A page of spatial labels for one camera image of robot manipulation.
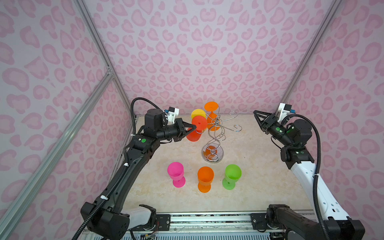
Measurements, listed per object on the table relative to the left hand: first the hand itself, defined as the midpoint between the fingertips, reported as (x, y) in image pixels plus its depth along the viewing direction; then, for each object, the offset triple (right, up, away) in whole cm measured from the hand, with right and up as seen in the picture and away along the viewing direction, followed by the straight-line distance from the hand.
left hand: (197, 124), depth 64 cm
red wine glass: (+2, +1, +4) cm, 4 cm away
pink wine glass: (-11, -24, +16) cm, 31 cm away
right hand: (+25, +5, +1) cm, 26 cm away
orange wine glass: (+8, +2, +11) cm, 14 cm away
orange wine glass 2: (+4, -26, +13) cm, 30 cm away
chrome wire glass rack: (+10, -17, +33) cm, 38 cm away
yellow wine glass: (0, +7, +11) cm, 13 cm away
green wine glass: (+19, -25, +14) cm, 35 cm away
